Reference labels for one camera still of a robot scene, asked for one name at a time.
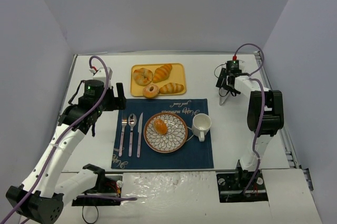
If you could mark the large striped croissant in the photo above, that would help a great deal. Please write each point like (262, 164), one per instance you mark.
(162, 73)

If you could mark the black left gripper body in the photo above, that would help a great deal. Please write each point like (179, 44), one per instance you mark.
(114, 98)

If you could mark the yellow tray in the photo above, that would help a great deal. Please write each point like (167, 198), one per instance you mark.
(177, 75)

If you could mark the small striped croissant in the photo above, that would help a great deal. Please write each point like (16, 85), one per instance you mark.
(171, 88)

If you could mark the knife with pink handle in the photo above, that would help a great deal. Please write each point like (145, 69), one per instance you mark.
(140, 129)

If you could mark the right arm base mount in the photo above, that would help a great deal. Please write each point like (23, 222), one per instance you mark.
(231, 188)

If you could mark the white mug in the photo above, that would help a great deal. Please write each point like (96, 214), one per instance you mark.
(201, 125)

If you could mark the patterned ceramic plate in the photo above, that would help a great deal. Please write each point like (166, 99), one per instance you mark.
(175, 137)

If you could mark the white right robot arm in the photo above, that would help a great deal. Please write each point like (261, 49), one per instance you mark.
(265, 115)

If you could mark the small oval bun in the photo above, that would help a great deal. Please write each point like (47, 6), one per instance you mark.
(160, 126)

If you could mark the fork with pink handle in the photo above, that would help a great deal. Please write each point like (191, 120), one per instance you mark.
(123, 124)

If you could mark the glazed donut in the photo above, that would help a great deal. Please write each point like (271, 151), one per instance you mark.
(151, 91)

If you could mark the spoon with pink handle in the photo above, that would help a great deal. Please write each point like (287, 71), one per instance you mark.
(132, 121)

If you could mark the twisted round bread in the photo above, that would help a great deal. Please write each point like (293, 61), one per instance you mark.
(142, 76)

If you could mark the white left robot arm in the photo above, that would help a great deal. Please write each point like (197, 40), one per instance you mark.
(40, 197)

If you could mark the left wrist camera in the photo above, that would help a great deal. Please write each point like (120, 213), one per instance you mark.
(100, 74)

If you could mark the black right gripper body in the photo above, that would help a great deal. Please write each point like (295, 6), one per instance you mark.
(227, 81)

